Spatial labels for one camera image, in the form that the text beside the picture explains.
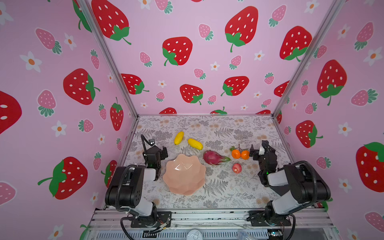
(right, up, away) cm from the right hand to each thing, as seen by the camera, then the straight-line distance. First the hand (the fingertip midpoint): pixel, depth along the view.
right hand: (261, 145), depth 91 cm
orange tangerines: (-14, -5, +3) cm, 15 cm away
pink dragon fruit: (-30, -8, -1) cm, 31 cm away
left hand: (-67, -2, +4) cm, 67 cm away
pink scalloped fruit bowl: (-48, -18, -1) cm, 51 cm away
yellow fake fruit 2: (-42, 0, +9) cm, 43 cm away
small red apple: (-16, -14, -3) cm, 21 cm away
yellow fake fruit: (-53, +4, +13) cm, 55 cm away
